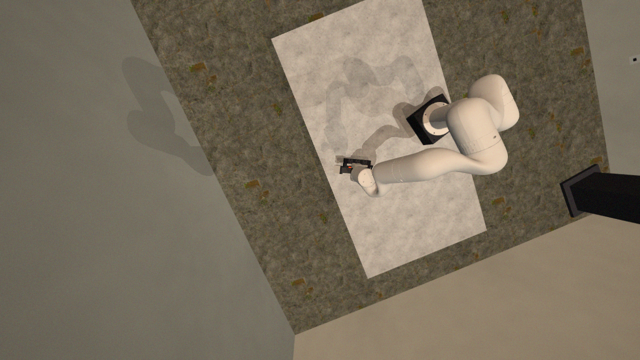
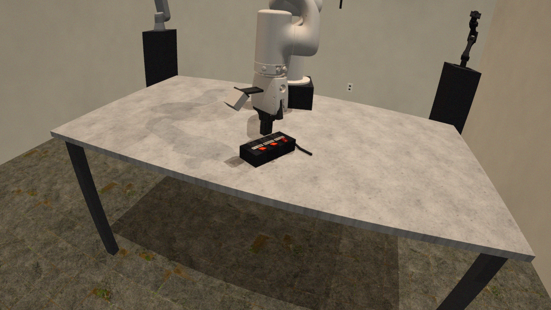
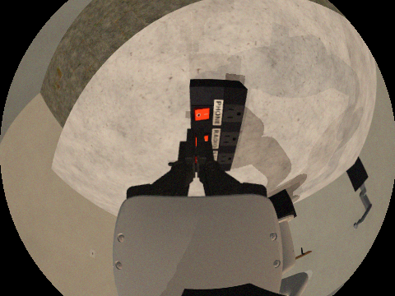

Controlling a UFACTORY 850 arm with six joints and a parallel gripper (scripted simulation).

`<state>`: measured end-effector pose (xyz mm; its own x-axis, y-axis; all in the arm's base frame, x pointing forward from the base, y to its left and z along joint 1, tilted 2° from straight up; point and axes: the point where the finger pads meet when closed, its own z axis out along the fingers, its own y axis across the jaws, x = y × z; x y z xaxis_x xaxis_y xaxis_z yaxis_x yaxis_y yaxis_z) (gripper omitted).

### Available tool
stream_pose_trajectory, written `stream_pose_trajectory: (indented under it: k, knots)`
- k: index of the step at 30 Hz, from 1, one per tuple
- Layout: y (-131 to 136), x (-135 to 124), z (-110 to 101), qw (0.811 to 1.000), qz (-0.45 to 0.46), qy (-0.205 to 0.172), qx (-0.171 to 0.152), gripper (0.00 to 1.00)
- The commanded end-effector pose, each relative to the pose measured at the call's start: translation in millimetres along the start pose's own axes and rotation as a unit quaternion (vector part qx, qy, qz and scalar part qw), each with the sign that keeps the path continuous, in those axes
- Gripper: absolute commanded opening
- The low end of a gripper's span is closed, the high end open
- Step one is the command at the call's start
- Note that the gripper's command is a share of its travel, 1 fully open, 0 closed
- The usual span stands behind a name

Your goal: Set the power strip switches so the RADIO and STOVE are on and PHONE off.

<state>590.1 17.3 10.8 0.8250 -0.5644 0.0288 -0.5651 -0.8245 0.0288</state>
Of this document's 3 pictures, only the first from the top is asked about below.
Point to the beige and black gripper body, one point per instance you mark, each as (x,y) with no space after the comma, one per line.
(352,166)

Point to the black power strip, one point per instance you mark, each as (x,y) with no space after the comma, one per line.
(347,163)

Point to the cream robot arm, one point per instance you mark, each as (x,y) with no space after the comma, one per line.
(473,122)

